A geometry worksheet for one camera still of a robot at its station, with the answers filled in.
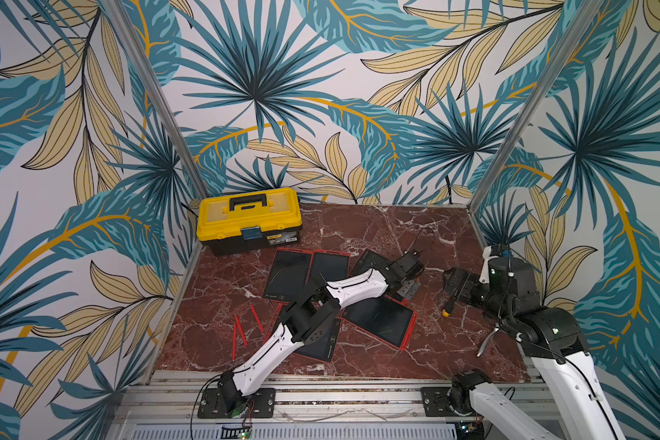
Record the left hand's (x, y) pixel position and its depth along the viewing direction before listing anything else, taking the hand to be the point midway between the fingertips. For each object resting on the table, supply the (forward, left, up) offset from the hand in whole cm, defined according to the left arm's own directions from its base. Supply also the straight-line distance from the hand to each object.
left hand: (400, 280), depth 96 cm
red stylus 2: (-21, +53, -1) cm, 57 cm away
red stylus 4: (-14, +48, -1) cm, 50 cm away
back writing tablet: (+2, +40, -1) cm, 40 cm away
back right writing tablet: (+9, +11, -2) cm, 14 cm away
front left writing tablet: (-22, +26, -2) cm, 35 cm away
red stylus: (-17, -1, -1) cm, 17 cm away
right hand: (-13, -8, +25) cm, 29 cm away
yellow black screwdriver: (-9, -15, -1) cm, 18 cm away
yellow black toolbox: (+14, +55, +14) cm, 58 cm away
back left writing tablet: (+7, +24, -1) cm, 25 cm away
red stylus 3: (-18, +52, -2) cm, 55 cm away
